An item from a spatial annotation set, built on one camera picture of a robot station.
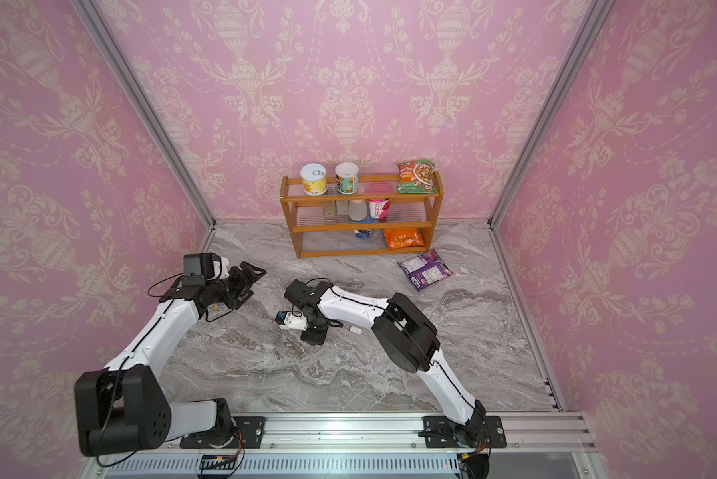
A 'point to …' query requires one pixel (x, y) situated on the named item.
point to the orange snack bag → (401, 238)
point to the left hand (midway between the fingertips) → (261, 279)
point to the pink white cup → (379, 208)
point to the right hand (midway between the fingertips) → (316, 334)
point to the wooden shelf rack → (375, 221)
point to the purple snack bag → (425, 268)
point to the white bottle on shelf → (358, 210)
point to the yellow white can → (315, 179)
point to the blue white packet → (362, 234)
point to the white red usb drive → (355, 329)
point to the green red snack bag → (416, 178)
